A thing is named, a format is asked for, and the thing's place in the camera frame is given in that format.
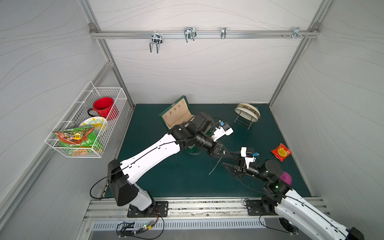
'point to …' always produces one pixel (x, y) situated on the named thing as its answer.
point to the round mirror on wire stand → (247, 113)
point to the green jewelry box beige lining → (178, 113)
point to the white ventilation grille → (181, 224)
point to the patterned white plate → (99, 123)
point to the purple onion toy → (287, 177)
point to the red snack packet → (282, 152)
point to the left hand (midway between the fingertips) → (229, 157)
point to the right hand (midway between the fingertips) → (225, 157)
